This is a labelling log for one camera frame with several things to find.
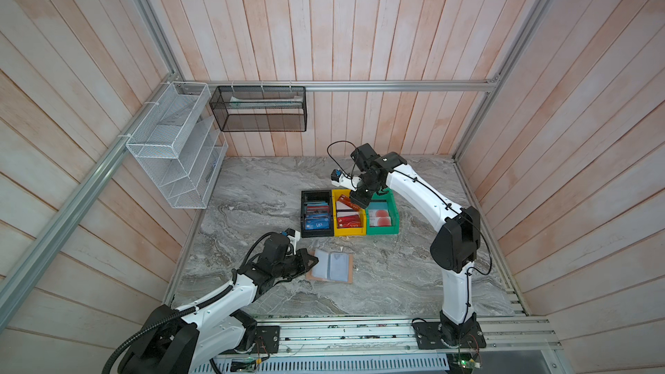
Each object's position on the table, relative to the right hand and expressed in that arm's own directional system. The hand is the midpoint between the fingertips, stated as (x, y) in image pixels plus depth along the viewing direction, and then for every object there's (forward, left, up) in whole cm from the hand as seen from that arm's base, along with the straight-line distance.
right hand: (352, 197), depth 89 cm
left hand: (-21, +11, -8) cm, 25 cm away
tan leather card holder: (-20, +7, -13) cm, 25 cm away
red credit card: (-1, +3, 0) cm, 3 cm away
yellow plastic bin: (+1, +4, -9) cm, 10 cm away
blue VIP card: (-4, +13, -11) cm, 18 cm away
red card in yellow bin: (-2, +1, -13) cm, 13 cm away
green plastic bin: (+1, -12, -13) cm, 18 cm away
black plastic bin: (+8, +17, -10) cm, 21 cm away
